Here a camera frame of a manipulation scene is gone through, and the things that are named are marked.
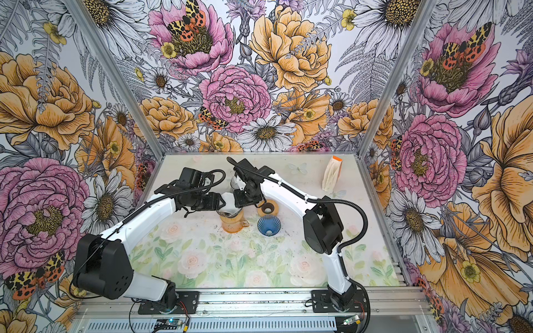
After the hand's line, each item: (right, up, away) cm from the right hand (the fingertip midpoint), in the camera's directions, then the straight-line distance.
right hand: (242, 209), depth 85 cm
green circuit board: (-23, -36, -15) cm, 45 cm away
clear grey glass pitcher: (-3, +11, -1) cm, 11 cm away
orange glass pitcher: (-4, -9, +6) cm, 12 cm away
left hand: (-10, 0, 0) cm, 10 cm away
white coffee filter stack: (+41, +14, +17) cm, 47 cm away
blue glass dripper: (+11, -8, +4) cm, 14 cm away
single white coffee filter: (-5, +1, +1) cm, 5 cm away
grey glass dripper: (-5, -3, -1) cm, 6 cm away
